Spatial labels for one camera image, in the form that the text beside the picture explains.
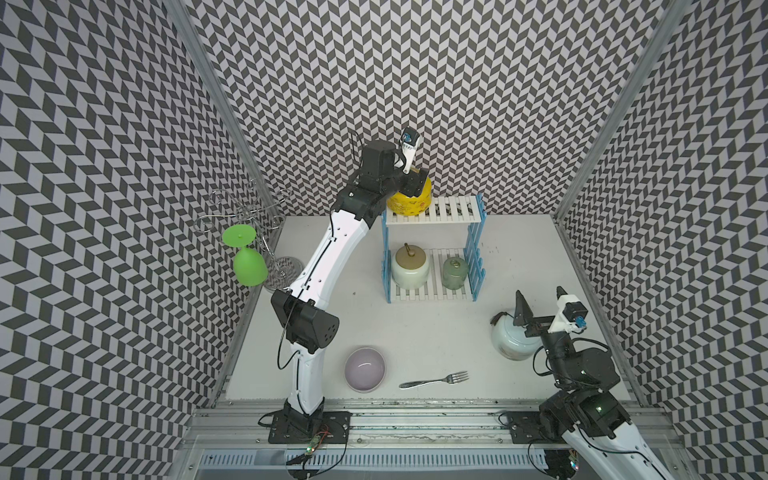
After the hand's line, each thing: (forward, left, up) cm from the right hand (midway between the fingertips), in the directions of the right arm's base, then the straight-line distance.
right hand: (535, 294), depth 70 cm
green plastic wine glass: (+9, +71, 0) cm, 72 cm away
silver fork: (-13, +19, -23) cm, 32 cm away
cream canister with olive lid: (+17, +29, -13) cm, 36 cm away
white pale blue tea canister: (-5, +3, -16) cm, 17 cm away
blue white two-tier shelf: (+26, +13, +3) cm, 29 cm away
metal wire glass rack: (+33, +86, -2) cm, 92 cm away
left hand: (+28, +28, +17) cm, 43 cm away
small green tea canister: (+16, +15, -14) cm, 26 cm away
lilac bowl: (-10, +42, -22) cm, 48 cm away
